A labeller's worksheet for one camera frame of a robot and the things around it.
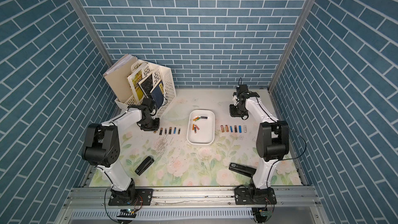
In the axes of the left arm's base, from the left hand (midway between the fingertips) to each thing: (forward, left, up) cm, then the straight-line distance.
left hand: (159, 128), depth 94 cm
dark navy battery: (+9, -26, -2) cm, 28 cm away
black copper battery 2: (0, -6, -3) cm, 7 cm away
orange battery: (+9, -23, -2) cm, 24 cm away
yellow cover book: (+20, +16, +9) cm, 27 cm away
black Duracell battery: (0, 0, -3) cm, 3 cm away
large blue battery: (+2, -51, -3) cm, 51 cm away
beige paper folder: (+21, +24, +23) cm, 39 cm away
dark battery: (0, -11, -3) cm, 12 cm away
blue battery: (+2, -45, -3) cm, 45 cm away
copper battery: (+2, -39, -3) cm, 39 cm away
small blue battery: (0, -8, -4) cm, 9 cm away
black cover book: (+24, +10, +14) cm, 29 cm away
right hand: (+6, -46, +7) cm, 47 cm away
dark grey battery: (0, -3, -3) cm, 5 cm away
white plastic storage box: (+2, -25, -4) cm, 26 cm away
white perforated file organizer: (+30, +2, +17) cm, 35 cm away
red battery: (+3, -23, -3) cm, 23 cm away
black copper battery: (+2, -48, -3) cm, 48 cm away
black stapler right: (-25, -49, +1) cm, 55 cm away
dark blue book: (+18, +2, +11) cm, 22 cm away
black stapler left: (-22, +4, -1) cm, 22 cm away
